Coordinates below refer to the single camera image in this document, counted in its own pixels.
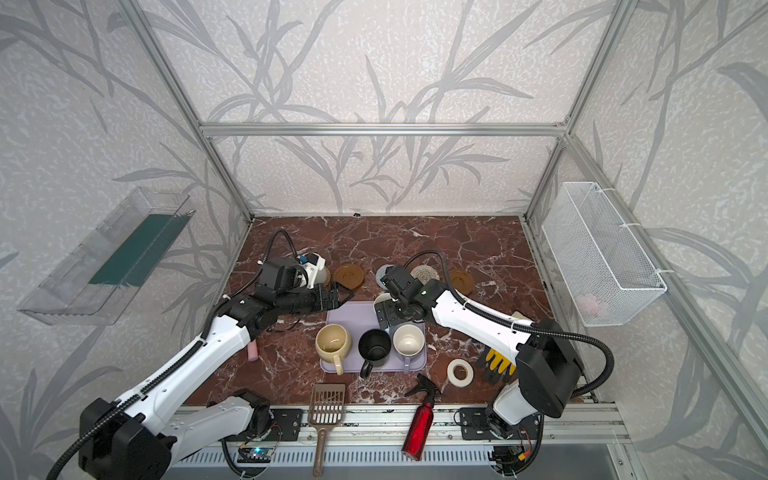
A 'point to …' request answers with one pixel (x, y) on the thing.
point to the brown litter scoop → (326, 410)
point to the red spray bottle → (416, 437)
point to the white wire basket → (607, 276)
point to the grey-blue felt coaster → (380, 272)
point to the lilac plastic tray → (360, 316)
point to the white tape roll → (451, 376)
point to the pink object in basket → (589, 303)
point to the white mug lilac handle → (408, 341)
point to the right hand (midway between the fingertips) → (392, 303)
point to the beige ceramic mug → (333, 342)
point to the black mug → (375, 348)
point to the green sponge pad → (143, 252)
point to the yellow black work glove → (500, 359)
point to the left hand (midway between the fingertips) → (347, 288)
